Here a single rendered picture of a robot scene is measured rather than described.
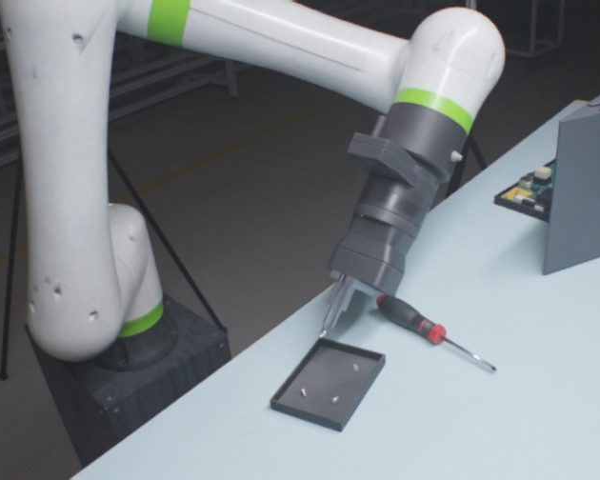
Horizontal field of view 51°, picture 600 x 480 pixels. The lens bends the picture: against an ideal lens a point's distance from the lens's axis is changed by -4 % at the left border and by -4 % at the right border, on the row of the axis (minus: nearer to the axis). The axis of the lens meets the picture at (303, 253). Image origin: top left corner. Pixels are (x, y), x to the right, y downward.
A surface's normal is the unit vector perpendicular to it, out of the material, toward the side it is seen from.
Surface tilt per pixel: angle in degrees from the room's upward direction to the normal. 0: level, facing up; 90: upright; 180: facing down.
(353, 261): 45
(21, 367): 0
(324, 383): 0
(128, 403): 90
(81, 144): 100
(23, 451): 0
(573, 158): 90
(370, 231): 54
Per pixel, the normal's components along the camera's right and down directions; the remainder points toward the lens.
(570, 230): 0.34, 0.46
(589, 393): -0.09, -0.85
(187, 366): 0.69, 0.32
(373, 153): -0.53, -0.29
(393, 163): 0.48, 0.15
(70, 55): 0.47, 0.61
